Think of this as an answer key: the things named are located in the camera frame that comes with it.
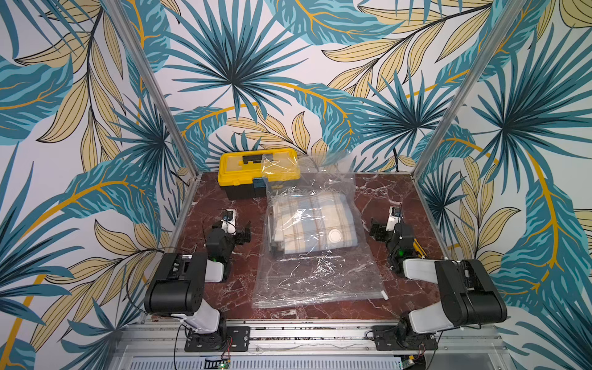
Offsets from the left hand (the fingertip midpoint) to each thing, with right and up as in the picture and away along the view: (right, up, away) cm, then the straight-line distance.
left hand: (237, 221), depth 92 cm
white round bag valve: (+38, -5, -3) cm, 39 cm away
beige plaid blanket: (+30, 0, -2) cm, 30 cm away
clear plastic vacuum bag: (+39, -20, -7) cm, 44 cm away
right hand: (+60, +1, 0) cm, 60 cm away
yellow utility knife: (+73, -12, 0) cm, 74 cm away
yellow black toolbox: (+2, +19, +4) cm, 20 cm away
